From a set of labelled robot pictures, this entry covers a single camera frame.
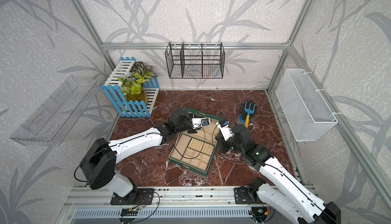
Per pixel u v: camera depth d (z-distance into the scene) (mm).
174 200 723
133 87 946
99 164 432
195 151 839
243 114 1048
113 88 848
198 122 693
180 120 636
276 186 476
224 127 642
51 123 655
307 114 625
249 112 1050
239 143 559
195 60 1056
